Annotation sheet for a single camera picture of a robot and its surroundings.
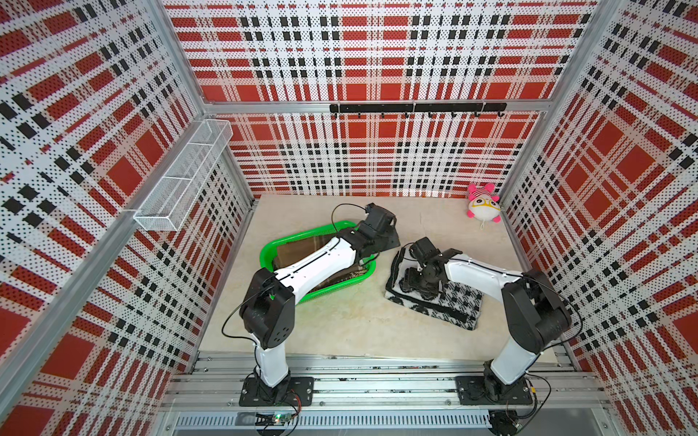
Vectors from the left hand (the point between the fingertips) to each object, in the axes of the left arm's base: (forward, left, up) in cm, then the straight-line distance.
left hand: (395, 236), depth 86 cm
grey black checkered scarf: (-8, +16, -9) cm, 20 cm away
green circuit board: (-47, +34, -17) cm, 60 cm away
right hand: (-10, -7, -15) cm, 19 cm away
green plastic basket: (0, +45, -10) cm, 46 cm away
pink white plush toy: (+25, -39, -12) cm, 48 cm away
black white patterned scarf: (-17, -19, -14) cm, 29 cm away
